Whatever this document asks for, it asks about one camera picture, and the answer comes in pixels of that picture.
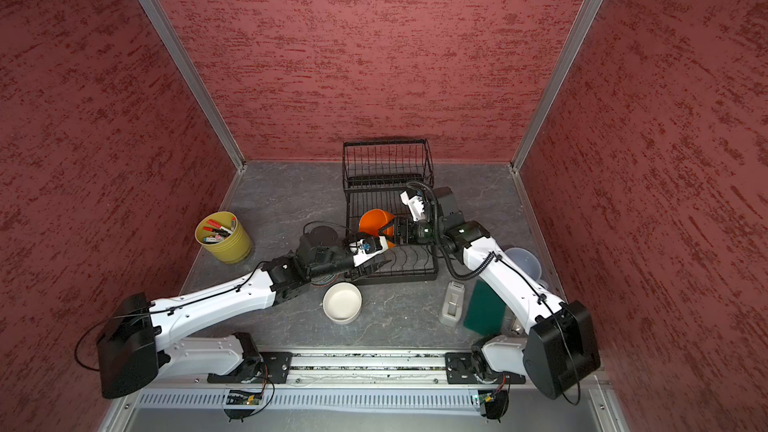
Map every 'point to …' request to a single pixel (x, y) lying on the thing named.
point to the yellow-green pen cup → (236, 249)
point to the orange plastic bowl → (380, 223)
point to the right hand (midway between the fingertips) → (386, 239)
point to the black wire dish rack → (374, 175)
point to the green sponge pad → (486, 310)
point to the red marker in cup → (221, 230)
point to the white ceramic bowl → (342, 302)
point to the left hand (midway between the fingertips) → (383, 250)
